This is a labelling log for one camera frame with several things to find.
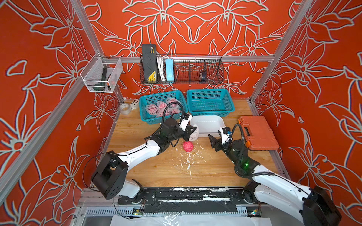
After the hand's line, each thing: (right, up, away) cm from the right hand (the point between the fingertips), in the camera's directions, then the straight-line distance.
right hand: (211, 133), depth 78 cm
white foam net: (-9, 0, 0) cm, 9 cm away
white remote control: (-55, +19, +35) cm, 68 cm away
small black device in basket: (-3, +36, +12) cm, 38 cm away
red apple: (-13, -9, +7) cm, 17 cm away
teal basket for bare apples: (+8, +21, +40) cm, 46 cm away
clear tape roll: (-63, +15, +35) cm, 74 cm away
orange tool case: (+36, -3, +16) cm, 40 cm away
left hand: (-9, +3, 0) cm, 9 cm away
